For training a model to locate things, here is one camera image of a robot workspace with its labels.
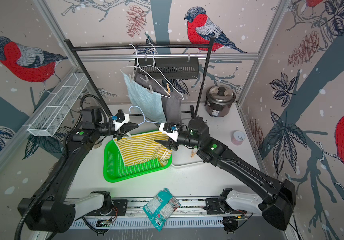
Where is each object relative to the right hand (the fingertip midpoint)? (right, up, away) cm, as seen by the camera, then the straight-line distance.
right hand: (160, 130), depth 64 cm
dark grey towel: (+5, +13, +11) cm, 17 cm away
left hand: (-11, +4, +5) cm, 13 cm away
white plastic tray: (+11, -19, +26) cm, 35 cm away
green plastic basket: (-30, -26, +23) cm, 45 cm away
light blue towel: (-9, +13, +22) cm, 27 cm away
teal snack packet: (0, -38, +6) cm, 39 cm away
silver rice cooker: (+36, +17, +35) cm, 53 cm away
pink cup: (+47, -8, +30) cm, 56 cm away
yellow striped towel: (-15, -12, +17) cm, 26 cm away
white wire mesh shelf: (-56, +12, +13) cm, 59 cm away
